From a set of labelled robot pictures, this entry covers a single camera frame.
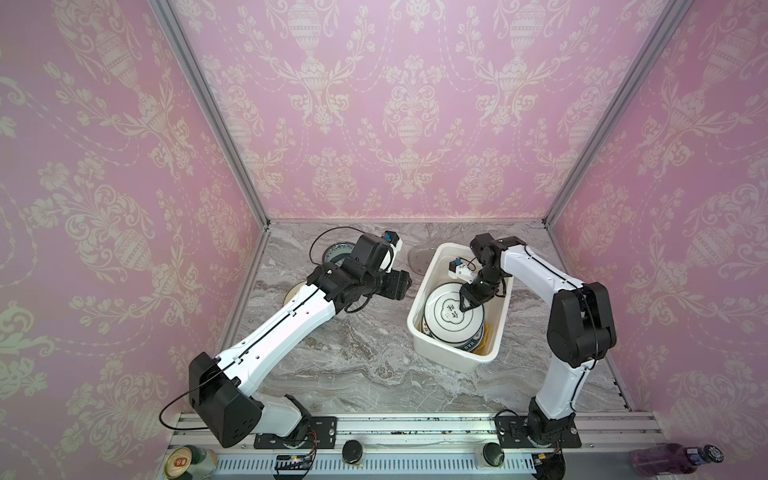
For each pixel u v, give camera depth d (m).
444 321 0.88
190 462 0.62
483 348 0.83
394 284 0.65
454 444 0.73
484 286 0.78
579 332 0.49
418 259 1.10
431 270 0.85
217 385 0.40
